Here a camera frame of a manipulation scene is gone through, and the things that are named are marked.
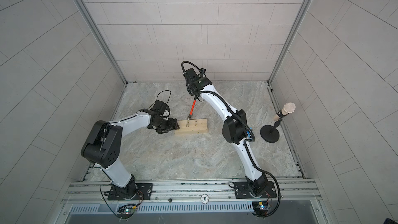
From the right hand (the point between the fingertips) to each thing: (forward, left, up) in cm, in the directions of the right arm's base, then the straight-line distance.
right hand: (196, 87), depth 95 cm
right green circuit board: (-60, -27, -17) cm, 68 cm away
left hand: (-20, +13, -16) cm, 29 cm away
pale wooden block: (-21, +2, -11) cm, 24 cm away
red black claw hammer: (-15, +5, -9) cm, 19 cm away
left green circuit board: (-58, +31, -12) cm, 67 cm away
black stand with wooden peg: (-27, -42, -16) cm, 52 cm away
